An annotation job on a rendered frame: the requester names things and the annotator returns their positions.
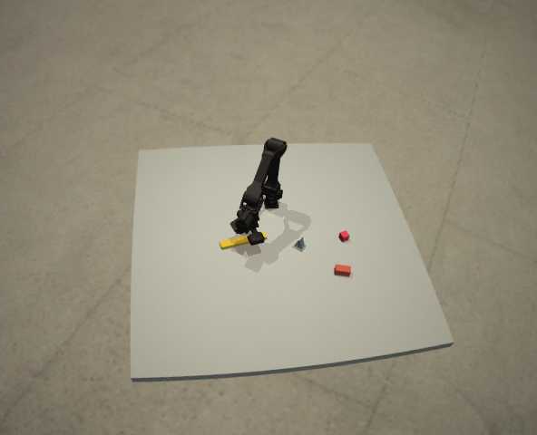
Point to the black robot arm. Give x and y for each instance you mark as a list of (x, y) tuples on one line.
[(274, 149)]

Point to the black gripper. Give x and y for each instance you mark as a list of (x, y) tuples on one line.
[(256, 237)]

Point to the yellow bar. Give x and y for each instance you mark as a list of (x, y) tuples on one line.
[(235, 242)]

